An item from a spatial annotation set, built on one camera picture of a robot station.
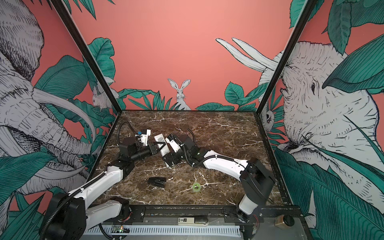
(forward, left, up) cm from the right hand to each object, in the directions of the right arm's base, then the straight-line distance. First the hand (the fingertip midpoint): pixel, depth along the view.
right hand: (165, 153), depth 78 cm
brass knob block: (-29, -56, -9) cm, 64 cm away
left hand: (+5, 0, +3) cm, 6 cm away
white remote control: (+2, 0, 0) cm, 2 cm away
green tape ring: (-13, -18, -16) cm, 27 cm away
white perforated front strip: (-32, -3, -16) cm, 36 cm away
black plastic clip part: (-10, +6, -15) cm, 19 cm away
